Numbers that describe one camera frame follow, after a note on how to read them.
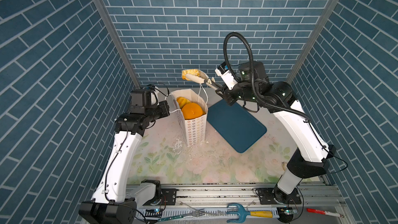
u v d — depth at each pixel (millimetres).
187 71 653
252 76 414
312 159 408
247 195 754
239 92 527
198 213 693
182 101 848
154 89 638
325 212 692
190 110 767
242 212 680
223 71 502
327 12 806
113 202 361
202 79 637
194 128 771
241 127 991
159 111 619
